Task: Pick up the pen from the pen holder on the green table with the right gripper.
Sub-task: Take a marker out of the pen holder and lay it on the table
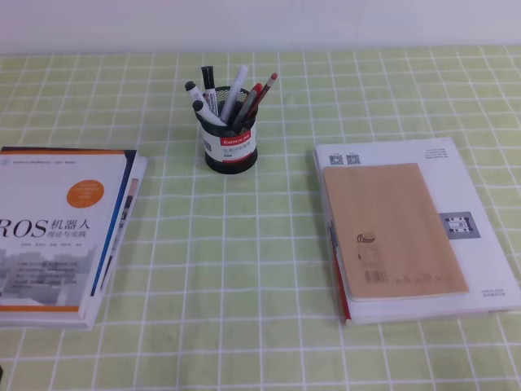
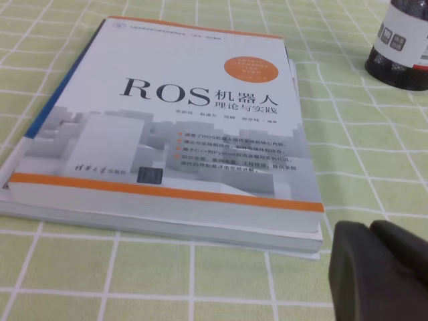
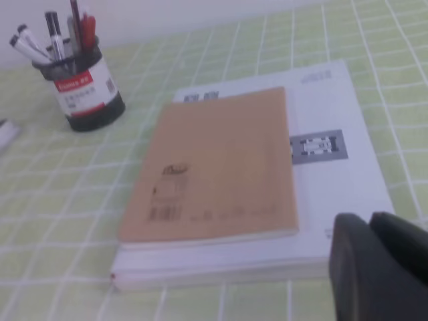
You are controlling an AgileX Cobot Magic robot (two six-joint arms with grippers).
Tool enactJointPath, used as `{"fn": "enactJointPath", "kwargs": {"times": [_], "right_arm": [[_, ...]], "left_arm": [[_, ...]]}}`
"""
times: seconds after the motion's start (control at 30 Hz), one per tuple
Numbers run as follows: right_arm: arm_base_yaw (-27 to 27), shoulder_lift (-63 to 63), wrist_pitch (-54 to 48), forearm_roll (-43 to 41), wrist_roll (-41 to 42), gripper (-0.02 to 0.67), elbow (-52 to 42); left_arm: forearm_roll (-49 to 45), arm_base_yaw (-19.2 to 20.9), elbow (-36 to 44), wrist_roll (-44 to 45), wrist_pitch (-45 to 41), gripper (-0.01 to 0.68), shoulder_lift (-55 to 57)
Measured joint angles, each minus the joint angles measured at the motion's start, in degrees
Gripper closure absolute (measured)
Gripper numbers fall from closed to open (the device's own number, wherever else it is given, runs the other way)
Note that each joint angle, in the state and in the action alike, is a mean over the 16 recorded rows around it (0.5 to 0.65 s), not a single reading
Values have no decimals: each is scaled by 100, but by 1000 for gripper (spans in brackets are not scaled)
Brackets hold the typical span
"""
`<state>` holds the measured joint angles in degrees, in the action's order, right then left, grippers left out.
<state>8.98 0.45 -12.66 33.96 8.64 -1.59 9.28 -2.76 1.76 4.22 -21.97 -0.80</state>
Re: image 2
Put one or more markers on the black mesh pen holder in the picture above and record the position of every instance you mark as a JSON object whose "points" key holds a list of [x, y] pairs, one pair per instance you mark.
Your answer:
{"points": [[399, 54]]}

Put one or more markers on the white ROS textbook orange stripes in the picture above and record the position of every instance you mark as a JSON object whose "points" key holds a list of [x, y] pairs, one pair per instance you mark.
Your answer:
{"points": [[174, 123]]}

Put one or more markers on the white book under ROS textbook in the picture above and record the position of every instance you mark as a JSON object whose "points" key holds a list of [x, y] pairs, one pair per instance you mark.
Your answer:
{"points": [[200, 235]]}

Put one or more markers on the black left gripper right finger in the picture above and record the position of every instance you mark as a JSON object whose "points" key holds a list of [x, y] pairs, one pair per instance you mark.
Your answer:
{"points": [[409, 249]]}

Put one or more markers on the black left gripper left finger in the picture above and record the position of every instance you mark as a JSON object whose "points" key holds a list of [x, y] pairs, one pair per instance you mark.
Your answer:
{"points": [[367, 282]]}

